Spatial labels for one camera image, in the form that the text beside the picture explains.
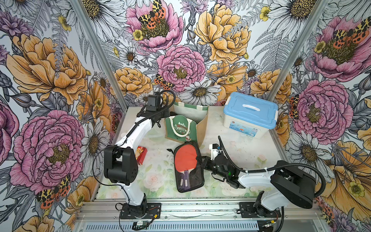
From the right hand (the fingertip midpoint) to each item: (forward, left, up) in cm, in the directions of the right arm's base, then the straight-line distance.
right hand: (195, 161), depth 83 cm
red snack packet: (+8, +34, -4) cm, 35 cm away
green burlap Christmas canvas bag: (+18, +3, +13) cm, 22 cm away
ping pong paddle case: (-3, +4, -1) cm, 5 cm away
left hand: (+26, +16, +13) cm, 33 cm away
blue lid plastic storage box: (+26, -36, +8) cm, 46 cm away
